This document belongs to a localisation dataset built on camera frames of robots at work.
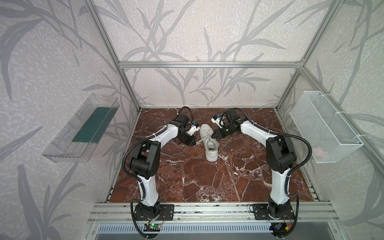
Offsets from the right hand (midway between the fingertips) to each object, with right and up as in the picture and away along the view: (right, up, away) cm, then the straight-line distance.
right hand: (213, 131), depth 94 cm
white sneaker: (-2, -8, -3) cm, 8 cm away
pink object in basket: (+49, -8, -22) cm, 54 cm away
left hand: (-11, -4, -1) cm, 12 cm away
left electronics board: (-31, -44, -23) cm, 59 cm away
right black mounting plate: (+22, -39, -21) cm, 49 cm away
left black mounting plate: (-25, -39, -20) cm, 51 cm away
